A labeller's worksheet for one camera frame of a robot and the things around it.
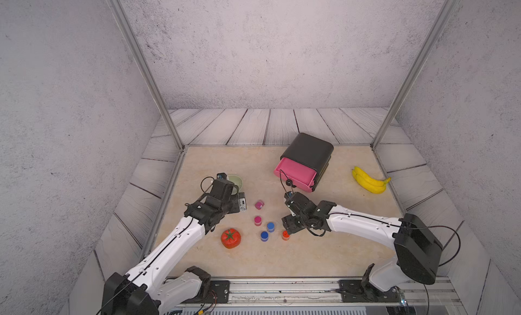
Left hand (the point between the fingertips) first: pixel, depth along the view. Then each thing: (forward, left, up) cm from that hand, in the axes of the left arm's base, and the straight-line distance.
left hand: (238, 199), depth 81 cm
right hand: (-6, -21, -9) cm, 24 cm away
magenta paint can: (+5, -8, -13) cm, 16 cm away
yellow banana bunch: (+13, -61, -10) cm, 63 cm away
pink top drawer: (+12, -27, -1) cm, 29 cm away
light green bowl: (+17, +3, -11) cm, 21 cm away
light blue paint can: (-6, -13, -13) cm, 19 cm away
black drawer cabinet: (+23, -33, +2) cm, 40 cm away
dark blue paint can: (-10, -10, -13) cm, 19 cm away
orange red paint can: (-10, -19, -13) cm, 25 cm away
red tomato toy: (-12, +3, -9) cm, 15 cm away
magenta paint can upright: (-3, -7, -13) cm, 15 cm away
